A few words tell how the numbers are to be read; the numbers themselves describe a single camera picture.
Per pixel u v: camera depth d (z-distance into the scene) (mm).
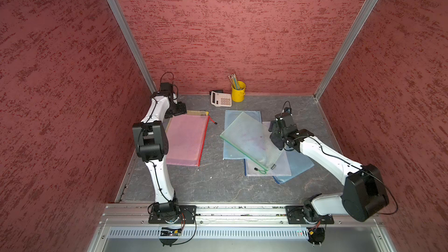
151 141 560
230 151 952
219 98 1170
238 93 1134
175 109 855
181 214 731
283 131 665
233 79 1097
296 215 741
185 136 1010
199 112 1106
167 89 812
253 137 993
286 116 658
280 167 875
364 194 416
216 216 757
